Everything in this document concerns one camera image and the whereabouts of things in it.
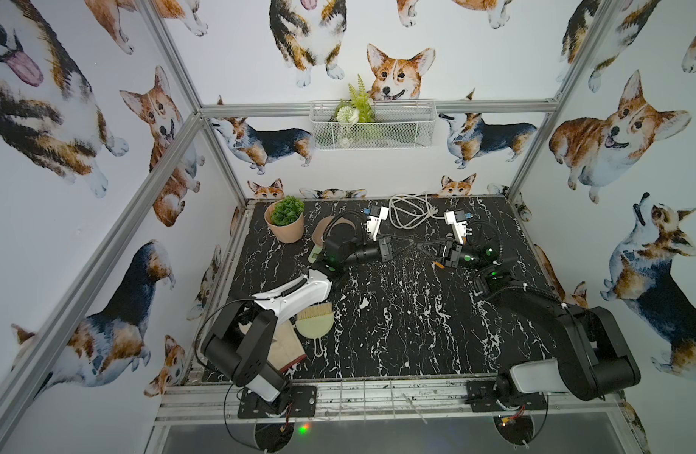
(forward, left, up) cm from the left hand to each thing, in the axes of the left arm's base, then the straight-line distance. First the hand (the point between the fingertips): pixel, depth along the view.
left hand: (417, 242), depth 71 cm
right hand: (-1, 0, -1) cm, 2 cm away
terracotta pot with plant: (+25, +41, -19) cm, 51 cm away
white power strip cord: (+36, -6, -28) cm, 46 cm away
